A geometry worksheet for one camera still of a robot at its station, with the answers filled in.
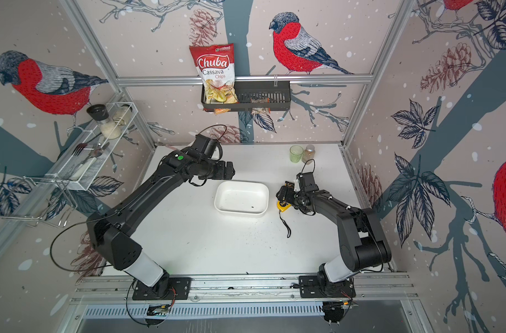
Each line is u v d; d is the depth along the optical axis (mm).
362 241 446
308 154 1067
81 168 691
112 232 414
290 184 996
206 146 610
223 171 700
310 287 723
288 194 835
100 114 735
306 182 743
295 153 1106
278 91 944
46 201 601
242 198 973
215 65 815
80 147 708
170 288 691
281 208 927
